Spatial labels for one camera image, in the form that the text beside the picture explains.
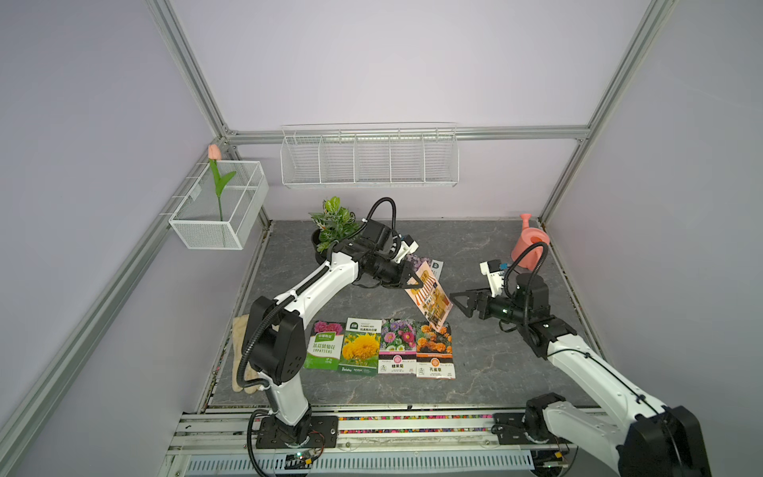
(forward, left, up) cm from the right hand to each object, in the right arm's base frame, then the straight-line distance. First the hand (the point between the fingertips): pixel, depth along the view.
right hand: (458, 293), depth 79 cm
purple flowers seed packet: (+22, +2, -18) cm, 28 cm away
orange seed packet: (-10, +5, -17) cm, 21 cm away
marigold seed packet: (-8, +27, -17) cm, 33 cm away
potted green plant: (+20, +35, +6) cm, 41 cm away
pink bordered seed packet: (-8, +16, -17) cm, 25 cm away
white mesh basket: (+14, +69, +15) cm, 72 cm away
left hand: (+1, +10, +2) cm, 10 cm away
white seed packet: (0, +7, -2) cm, 7 cm away
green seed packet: (-8, +38, -17) cm, 42 cm away
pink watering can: (+25, -29, -7) cm, 39 cm away
